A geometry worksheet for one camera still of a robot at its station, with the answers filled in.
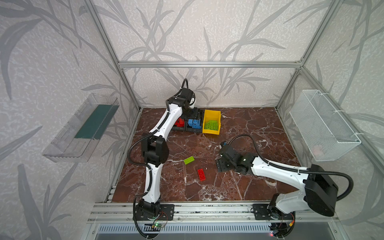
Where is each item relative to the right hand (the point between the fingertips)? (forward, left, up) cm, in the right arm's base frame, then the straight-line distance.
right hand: (220, 162), depth 84 cm
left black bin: (+30, +29, -7) cm, 42 cm away
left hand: (+26, +15, +11) cm, 32 cm away
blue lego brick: (+30, +15, -3) cm, 34 cm away
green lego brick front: (+4, +19, -6) cm, 20 cm away
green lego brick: (+31, +3, -5) cm, 31 cm away
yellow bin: (+38, +3, -2) cm, 38 cm away
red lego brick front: (-5, +11, -5) cm, 13 cm away
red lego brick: (+31, +26, -2) cm, 41 cm away
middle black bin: (+42, +12, -5) cm, 44 cm away
